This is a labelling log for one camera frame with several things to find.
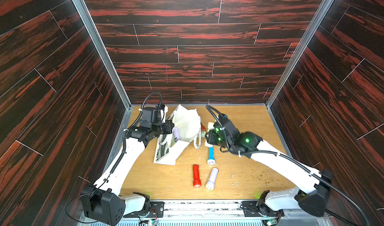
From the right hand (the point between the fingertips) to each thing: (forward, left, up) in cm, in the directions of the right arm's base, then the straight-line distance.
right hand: (209, 133), depth 75 cm
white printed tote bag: (+14, +12, -8) cm, 20 cm away
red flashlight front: (-17, +6, -22) cm, 28 cm away
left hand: (+4, +18, +1) cm, 19 cm away
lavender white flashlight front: (-19, -1, -21) cm, 29 cm away
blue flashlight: (-5, -3, -22) cm, 22 cm away
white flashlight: (+11, +21, -19) cm, 30 cm away
